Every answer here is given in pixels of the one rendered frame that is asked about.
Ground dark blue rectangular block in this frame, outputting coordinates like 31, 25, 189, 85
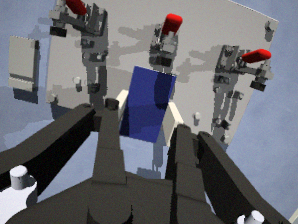
119, 65, 176, 143

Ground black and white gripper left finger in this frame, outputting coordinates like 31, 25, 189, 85
0, 90, 131, 224

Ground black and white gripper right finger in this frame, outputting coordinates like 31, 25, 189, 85
162, 102, 291, 224

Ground grey fixture plate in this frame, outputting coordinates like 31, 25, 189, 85
46, 0, 279, 146

